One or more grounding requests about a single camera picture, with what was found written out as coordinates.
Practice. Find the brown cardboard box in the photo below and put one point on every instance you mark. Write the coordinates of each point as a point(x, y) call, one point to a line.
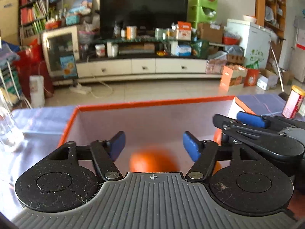
point(210, 32)

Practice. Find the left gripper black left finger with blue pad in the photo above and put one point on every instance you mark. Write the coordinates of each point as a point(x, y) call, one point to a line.
point(70, 176)

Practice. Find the white power strip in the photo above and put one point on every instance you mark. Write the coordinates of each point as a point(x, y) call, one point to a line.
point(79, 89)

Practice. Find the white tv cabinet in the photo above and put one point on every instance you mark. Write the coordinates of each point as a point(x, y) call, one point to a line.
point(141, 67)

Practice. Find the white chest freezer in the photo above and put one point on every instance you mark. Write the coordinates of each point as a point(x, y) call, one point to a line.
point(254, 39)

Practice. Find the white paper bag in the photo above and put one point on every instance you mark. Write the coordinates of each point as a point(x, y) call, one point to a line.
point(37, 91)

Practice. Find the orange cardboard box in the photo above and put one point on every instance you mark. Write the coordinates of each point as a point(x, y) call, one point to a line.
point(157, 124)

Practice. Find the clear glass jar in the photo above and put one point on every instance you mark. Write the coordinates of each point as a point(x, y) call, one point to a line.
point(11, 135)

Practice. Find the orange fruit carton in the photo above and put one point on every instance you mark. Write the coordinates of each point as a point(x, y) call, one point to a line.
point(233, 77)

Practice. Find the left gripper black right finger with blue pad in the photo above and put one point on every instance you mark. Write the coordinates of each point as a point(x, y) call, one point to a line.
point(237, 177)

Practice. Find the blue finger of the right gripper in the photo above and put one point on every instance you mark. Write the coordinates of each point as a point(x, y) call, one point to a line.
point(251, 120)

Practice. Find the black flat television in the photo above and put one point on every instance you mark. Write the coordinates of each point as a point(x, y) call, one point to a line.
point(143, 14)

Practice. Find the small orange mandarin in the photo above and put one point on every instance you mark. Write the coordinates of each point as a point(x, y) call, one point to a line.
point(218, 136)

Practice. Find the wooden shelf unit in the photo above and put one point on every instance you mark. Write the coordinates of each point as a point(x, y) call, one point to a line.
point(271, 14)

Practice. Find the large orange fruit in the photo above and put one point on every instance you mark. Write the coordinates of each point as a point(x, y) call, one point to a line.
point(153, 160)

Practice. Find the dark bookshelf with books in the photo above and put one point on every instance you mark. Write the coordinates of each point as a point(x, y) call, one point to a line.
point(33, 15)

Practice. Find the white glass-door cabinet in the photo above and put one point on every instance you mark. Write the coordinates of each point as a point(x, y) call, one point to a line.
point(61, 51)

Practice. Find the green stacked plastic bins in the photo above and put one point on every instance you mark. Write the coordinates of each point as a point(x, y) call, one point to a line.
point(202, 11)

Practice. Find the red gift bag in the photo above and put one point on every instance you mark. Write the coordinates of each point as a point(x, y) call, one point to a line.
point(32, 63)

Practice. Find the red yellow-lid can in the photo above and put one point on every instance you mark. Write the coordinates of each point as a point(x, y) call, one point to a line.
point(294, 102)

